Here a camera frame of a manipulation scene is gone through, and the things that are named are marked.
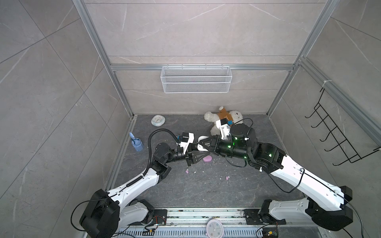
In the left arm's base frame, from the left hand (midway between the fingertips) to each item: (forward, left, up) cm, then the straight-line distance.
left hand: (208, 148), depth 62 cm
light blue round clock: (+45, +32, -31) cm, 64 cm away
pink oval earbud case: (+9, -3, -29) cm, 31 cm away
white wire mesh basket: (+57, +1, -3) cm, 57 cm away
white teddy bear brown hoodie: (+40, -25, -24) cm, 53 cm away
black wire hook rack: (+3, -61, 0) cm, 61 cm away
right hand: (0, +4, +4) cm, 6 cm away
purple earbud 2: (-2, -14, -31) cm, 34 cm away
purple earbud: (+3, +10, -32) cm, 33 cm away
